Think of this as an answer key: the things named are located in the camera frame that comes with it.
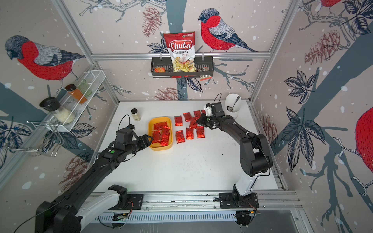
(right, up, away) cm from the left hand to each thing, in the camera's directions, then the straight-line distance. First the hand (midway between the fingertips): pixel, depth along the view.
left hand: (151, 137), depth 82 cm
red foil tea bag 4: (+24, +8, +11) cm, 28 cm away
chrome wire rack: (-39, +6, -18) cm, 44 cm away
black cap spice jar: (-17, +12, +20) cm, 29 cm away
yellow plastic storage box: (+7, +7, +20) cm, 22 cm away
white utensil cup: (+52, +23, +22) cm, 61 cm away
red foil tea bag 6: (+22, -1, +16) cm, 27 cm away
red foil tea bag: (+13, +8, +25) cm, 29 cm away
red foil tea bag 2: (+20, +11, +28) cm, 36 cm away
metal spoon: (+54, +17, +29) cm, 63 cm away
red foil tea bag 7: (+29, 0, +18) cm, 34 cm away
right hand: (+25, +9, +9) cm, 28 cm away
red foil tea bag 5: (+15, -3, +16) cm, 22 cm away
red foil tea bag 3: (+28, +13, +29) cm, 42 cm away
